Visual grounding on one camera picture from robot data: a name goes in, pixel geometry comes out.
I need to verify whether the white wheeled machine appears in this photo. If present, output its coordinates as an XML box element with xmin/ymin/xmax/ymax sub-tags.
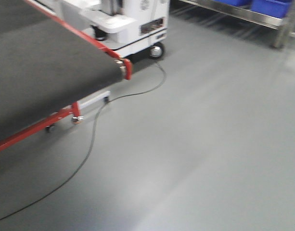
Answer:
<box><xmin>58</xmin><ymin>0</ymin><xmax>169</xmax><ymax>61</ymax></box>

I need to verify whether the thin black floor cable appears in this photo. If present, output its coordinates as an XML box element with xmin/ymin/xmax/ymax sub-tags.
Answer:
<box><xmin>0</xmin><ymin>60</ymin><xmax>167</xmax><ymax>224</ymax></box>

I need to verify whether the blue plastic bin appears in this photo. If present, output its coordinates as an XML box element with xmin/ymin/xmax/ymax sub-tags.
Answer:
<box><xmin>224</xmin><ymin>0</ymin><xmax>253</xmax><ymax>7</ymax></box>
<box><xmin>251</xmin><ymin>0</ymin><xmax>294</xmax><ymax>18</ymax></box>

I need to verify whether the steel rack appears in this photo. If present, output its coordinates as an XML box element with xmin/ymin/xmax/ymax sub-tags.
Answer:
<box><xmin>178</xmin><ymin>0</ymin><xmax>295</xmax><ymax>49</ymax></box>

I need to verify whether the dark grey belt conveyor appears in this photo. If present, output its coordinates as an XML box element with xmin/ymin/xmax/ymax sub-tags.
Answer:
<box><xmin>0</xmin><ymin>0</ymin><xmax>133</xmax><ymax>156</ymax></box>

